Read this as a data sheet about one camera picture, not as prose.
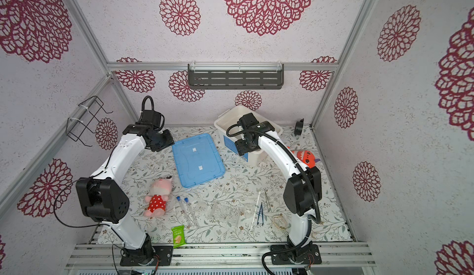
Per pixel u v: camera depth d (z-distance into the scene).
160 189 0.87
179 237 0.78
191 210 0.86
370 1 0.72
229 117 1.06
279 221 0.83
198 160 1.04
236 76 0.95
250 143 0.71
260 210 0.86
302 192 0.48
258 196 0.90
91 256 0.76
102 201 0.46
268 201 0.90
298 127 1.14
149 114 0.69
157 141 0.73
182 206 0.87
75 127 0.73
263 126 0.61
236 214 0.85
